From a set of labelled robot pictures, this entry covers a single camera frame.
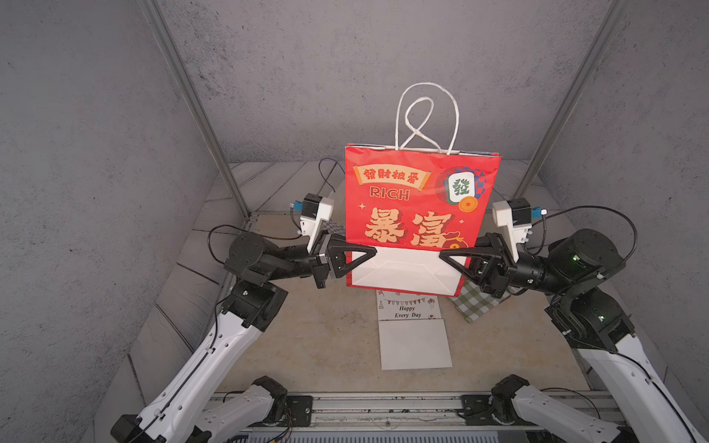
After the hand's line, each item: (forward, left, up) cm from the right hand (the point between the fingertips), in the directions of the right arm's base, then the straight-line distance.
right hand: (445, 258), depth 45 cm
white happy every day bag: (+7, 0, -48) cm, 48 cm away
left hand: (0, +12, -1) cm, 12 cm away
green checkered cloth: (+18, -22, -50) cm, 57 cm away
